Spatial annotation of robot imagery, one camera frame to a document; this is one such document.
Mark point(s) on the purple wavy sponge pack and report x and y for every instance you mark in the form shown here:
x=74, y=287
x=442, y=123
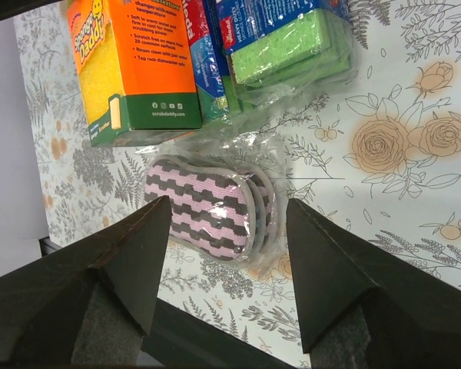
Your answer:
x=228, y=196

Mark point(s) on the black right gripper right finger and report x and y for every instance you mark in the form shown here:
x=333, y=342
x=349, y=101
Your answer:
x=360, y=307

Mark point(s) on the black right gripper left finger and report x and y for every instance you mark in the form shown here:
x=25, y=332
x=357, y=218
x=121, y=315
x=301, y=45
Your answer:
x=90, y=304

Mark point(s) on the orange boxed sponge pack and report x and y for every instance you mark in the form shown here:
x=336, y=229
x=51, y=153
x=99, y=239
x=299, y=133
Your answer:
x=135, y=71

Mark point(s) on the green blue sponge pack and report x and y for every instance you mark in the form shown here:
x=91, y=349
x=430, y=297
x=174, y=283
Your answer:
x=278, y=49
x=216, y=93

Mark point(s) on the floral table mat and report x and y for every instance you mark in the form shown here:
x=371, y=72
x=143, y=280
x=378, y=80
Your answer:
x=381, y=158

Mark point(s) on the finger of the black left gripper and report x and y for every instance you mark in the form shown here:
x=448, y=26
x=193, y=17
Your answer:
x=11, y=8

